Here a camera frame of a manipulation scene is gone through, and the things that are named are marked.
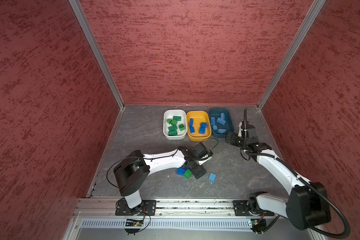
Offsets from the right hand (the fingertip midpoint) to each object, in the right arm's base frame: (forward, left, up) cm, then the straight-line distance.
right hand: (230, 139), depth 87 cm
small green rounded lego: (+16, +29, -8) cm, 35 cm away
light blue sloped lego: (+13, +1, -10) cm, 16 cm away
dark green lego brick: (+12, +36, -9) cm, 39 cm away
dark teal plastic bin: (+32, +2, -11) cm, 34 cm away
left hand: (-14, +21, -8) cm, 27 cm away
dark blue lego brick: (+17, +22, -11) cm, 29 cm away
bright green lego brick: (-17, +27, -8) cm, 32 cm away
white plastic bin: (+28, +39, -7) cm, 48 cm away
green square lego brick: (+23, +35, -10) cm, 43 cm away
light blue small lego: (-18, +12, -11) cm, 24 cm away
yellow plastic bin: (+19, +17, -11) cm, 28 cm away
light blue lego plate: (+23, +5, -11) cm, 26 cm away
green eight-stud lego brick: (+18, +35, -11) cm, 41 cm away
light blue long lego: (+23, -1, -10) cm, 25 cm away
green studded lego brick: (+26, +32, -10) cm, 43 cm away
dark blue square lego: (-15, +31, -10) cm, 35 cm away
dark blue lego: (+15, +15, -10) cm, 23 cm away
